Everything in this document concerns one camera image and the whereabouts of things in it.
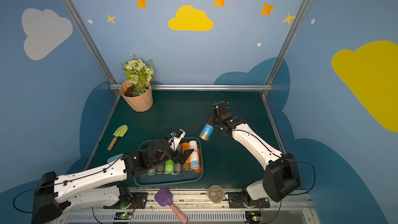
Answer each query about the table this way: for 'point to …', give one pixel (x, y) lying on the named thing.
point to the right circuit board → (254, 216)
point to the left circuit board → (123, 215)
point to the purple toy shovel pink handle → (164, 196)
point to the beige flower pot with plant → (137, 90)
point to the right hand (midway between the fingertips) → (212, 117)
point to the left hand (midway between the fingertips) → (189, 145)
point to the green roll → (169, 166)
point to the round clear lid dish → (215, 194)
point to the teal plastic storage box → (187, 178)
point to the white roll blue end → (194, 164)
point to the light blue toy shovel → (114, 157)
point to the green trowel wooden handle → (121, 132)
